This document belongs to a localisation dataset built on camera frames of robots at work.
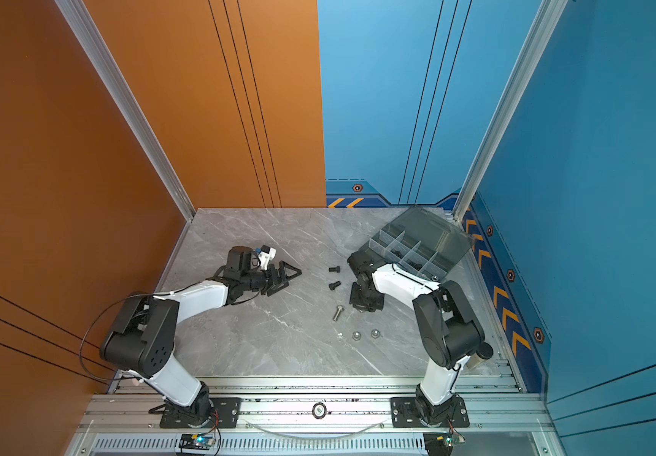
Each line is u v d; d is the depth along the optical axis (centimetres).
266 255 87
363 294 77
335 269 102
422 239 116
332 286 97
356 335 87
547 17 70
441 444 70
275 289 83
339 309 91
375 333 87
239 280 74
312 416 74
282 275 81
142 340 47
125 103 85
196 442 71
